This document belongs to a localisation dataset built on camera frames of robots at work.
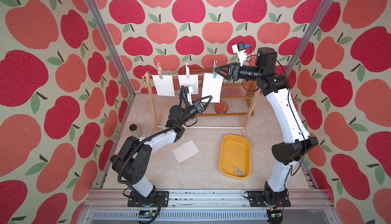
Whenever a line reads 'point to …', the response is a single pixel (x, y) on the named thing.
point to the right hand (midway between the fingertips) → (218, 72)
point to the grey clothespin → (239, 171)
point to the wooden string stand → (242, 128)
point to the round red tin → (221, 107)
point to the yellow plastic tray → (234, 156)
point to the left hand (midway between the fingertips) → (214, 102)
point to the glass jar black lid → (134, 131)
